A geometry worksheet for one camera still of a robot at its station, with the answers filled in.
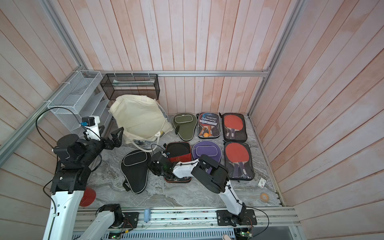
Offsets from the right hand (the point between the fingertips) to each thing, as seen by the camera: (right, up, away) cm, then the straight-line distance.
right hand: (144, 165), depth 88 cm
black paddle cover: (-6, 0, +1) cm, 6 cm away
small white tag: (+70, -10, -2) cm, 70 cm away
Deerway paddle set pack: (+42, +25, +23) cm, 54 cm away
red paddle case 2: (+58, +2, +2) cm, 58 cm away
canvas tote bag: (-8, +29, +20) cm, 36 cm away
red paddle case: (+61, +23, +20) cm, 68 cm away
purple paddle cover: (+41, +9, +11) cm, 43 cm away
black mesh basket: (-18, +49, +1) cm, 52 cm away
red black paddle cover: (+20, +7, +7) cm, 23 cm away
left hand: (-6, +22, -23) cm, 32 cm away
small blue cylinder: (+6, -21, -15) cm, 27 cm away
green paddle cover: (+24, +26, +26) cm, 44 cm away
